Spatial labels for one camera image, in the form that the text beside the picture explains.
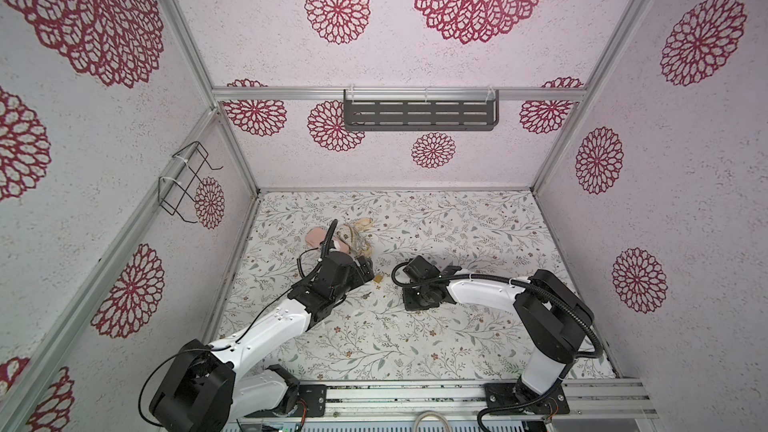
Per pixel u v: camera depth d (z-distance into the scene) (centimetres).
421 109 94
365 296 92
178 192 76
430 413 71
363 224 109
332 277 62
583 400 76
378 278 95
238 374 44
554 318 47
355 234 103
